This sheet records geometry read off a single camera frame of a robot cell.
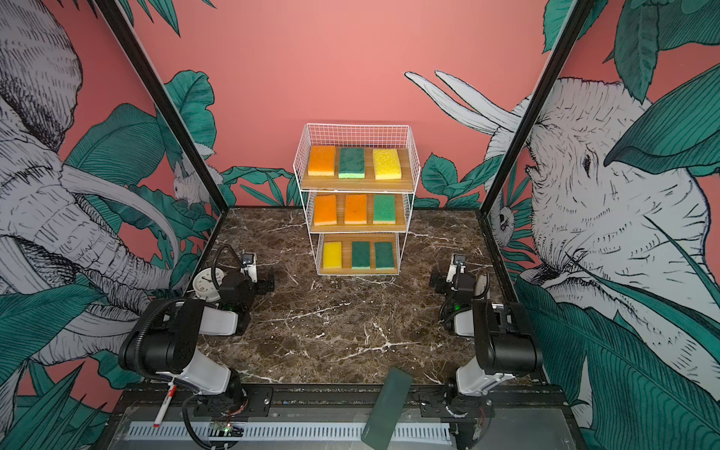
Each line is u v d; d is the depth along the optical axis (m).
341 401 0.75
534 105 0.86
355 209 0.84
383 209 0.84
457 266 0.79
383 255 1.04
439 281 0.84
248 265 0.80
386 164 0.73
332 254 1.03
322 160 0.75
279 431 0.70
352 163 0.73
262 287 0.86
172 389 0.75
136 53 0.76
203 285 0.93
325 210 0.85
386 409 0.73
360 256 1.02
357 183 0.71
